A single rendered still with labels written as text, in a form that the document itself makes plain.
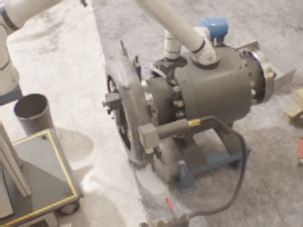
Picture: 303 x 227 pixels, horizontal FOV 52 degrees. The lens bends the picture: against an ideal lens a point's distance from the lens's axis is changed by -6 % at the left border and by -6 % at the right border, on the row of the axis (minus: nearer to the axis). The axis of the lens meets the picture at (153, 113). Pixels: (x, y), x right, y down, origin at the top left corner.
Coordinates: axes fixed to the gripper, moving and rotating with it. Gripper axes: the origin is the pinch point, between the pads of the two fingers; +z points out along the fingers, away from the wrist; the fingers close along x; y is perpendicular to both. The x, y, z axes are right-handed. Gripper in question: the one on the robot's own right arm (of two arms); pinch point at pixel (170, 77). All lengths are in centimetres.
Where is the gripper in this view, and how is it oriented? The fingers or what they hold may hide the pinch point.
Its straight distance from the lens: 184.9
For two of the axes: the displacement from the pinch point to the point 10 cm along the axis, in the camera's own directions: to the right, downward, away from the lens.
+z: -0.2, 6.4, 7.7
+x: -6.9, 5.5, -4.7
